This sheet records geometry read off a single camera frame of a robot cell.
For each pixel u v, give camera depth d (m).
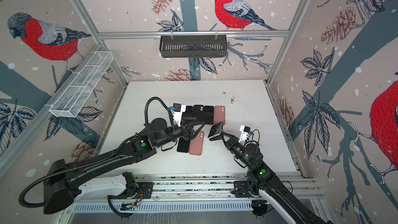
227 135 0.74
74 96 0.73
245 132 0.71
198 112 1.04
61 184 0.39
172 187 0.76
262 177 0.58
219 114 1.03
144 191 0.73
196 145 0.87
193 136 0.59
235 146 0.67
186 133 0.59
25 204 0.39
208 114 1.01
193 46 1.06
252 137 0.71
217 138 0.74
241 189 0.73
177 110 0.60
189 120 0.70
